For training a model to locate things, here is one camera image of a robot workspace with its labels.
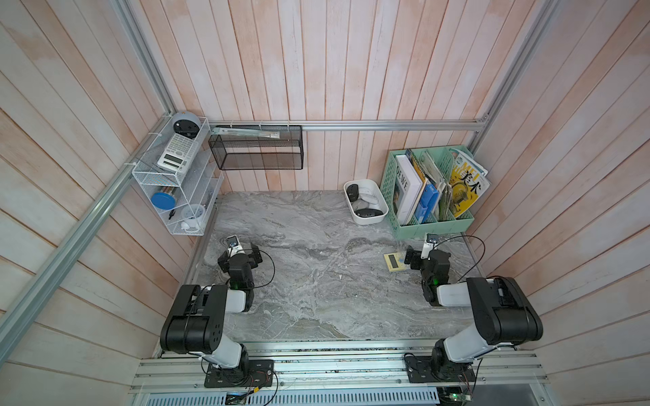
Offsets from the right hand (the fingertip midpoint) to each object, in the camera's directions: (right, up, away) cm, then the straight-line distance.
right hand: (422, 244), depth 95 cm
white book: (-7, +21, -5) cm, 22 cm away
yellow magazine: (+20, +25, +3) cm, 32 cm away
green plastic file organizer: (+5, +30, 0) cm, 30 cm away
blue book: (+2, +16, 0) cm, 16 cm away
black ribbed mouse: (-20, +13, +12) cm, 26 cm away
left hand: (-69, -1, -2) cm, 69 cm away
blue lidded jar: (-87, +16, -19) cm, 91 cm away
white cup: (-82, +11, -13) cm, 83 cm away
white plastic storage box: (-16, +21, +22) cm, 34 cm away
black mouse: (-24, +23, +21) cm, 40 cm away
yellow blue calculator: (-10, -7, +1) cm, 12 cm away
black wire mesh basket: (-66, +41, +10) cm, 78 cm away
